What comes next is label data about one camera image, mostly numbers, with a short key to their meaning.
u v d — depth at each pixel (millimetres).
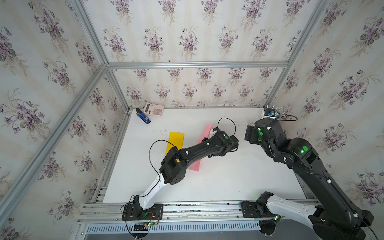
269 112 529
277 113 1005
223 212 748
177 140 1012
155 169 555
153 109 1154
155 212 720
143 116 1110
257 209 667
